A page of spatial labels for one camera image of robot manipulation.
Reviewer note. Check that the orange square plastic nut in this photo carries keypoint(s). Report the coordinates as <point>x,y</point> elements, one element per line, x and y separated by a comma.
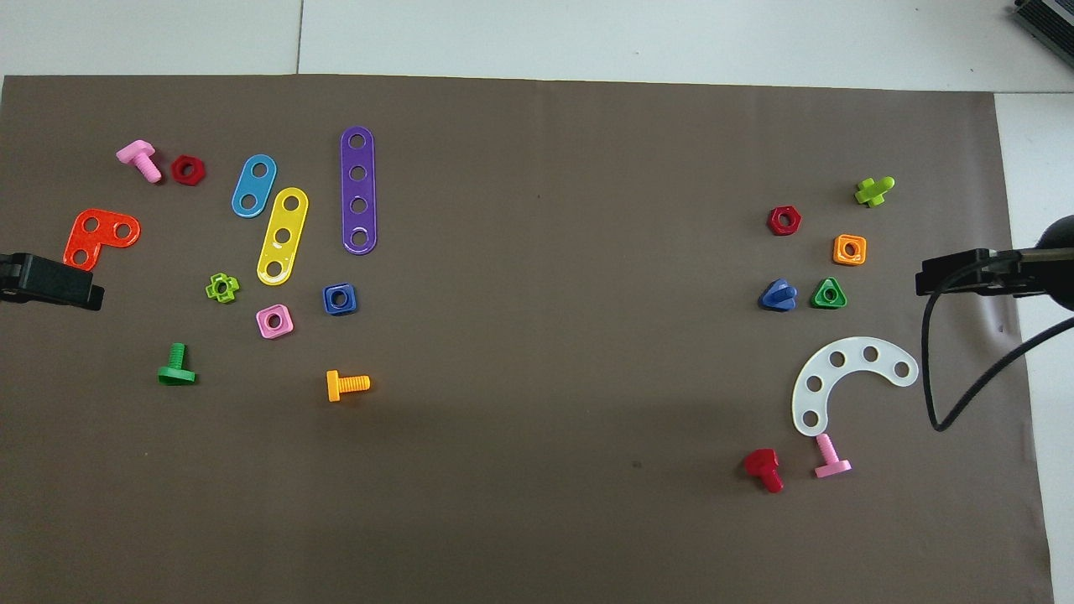
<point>838,256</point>

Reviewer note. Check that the white curved five-hole plate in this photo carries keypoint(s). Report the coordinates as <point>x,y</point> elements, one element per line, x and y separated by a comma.
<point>824,371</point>

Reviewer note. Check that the lime cross plastic nut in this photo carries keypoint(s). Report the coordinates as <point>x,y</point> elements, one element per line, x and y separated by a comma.
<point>211,289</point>

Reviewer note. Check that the blue two-hole strip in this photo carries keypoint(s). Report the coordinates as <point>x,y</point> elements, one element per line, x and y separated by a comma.
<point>253,186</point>

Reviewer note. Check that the lime cross-head plastic screw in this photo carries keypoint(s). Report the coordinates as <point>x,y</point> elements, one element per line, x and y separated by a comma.
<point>873,193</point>

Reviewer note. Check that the orange plastic screw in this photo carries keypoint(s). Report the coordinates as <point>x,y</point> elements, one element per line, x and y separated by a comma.
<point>352,384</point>

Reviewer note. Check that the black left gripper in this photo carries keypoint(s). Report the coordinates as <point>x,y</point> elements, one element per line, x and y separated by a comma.
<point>7,289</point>

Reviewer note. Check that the purple four-hole strip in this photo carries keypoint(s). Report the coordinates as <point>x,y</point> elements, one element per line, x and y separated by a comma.
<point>357,189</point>

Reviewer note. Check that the brown table mat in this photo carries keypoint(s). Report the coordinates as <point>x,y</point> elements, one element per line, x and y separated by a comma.
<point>537,335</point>

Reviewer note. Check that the pink square plastic nut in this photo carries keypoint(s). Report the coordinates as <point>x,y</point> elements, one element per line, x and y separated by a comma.
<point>285,329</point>

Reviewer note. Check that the red plastic screw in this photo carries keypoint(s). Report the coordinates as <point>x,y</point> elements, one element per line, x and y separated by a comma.
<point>762,463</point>

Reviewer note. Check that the pink plastic screw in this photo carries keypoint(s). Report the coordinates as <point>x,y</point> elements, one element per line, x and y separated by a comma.
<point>138,155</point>
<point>826,449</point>

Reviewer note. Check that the green triangle plastic nut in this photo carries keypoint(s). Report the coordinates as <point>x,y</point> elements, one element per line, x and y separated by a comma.
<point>818,300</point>

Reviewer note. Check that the blue triangle-head plastic screw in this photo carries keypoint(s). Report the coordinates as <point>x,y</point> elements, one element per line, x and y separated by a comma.
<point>776,298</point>

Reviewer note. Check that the blue square plastic nut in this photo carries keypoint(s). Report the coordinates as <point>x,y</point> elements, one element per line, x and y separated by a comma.
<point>329,306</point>

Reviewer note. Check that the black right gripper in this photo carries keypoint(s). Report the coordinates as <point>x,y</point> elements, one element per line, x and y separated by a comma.
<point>1032,281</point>

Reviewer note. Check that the black ribbed device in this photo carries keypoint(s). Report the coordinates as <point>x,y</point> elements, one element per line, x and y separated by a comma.
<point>1049,21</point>

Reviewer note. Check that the red hexagonal plastic nut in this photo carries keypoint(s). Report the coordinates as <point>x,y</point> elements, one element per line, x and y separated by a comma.
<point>176,170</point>
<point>773,221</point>

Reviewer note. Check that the green plastic screw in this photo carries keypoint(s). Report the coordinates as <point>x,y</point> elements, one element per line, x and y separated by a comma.
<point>176,356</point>

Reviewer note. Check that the orange three-hole corner plate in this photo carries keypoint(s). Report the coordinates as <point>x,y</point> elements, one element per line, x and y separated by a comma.
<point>106,226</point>

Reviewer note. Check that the yellow three-hole strip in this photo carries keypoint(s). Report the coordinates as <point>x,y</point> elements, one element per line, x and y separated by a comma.
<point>287,220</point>

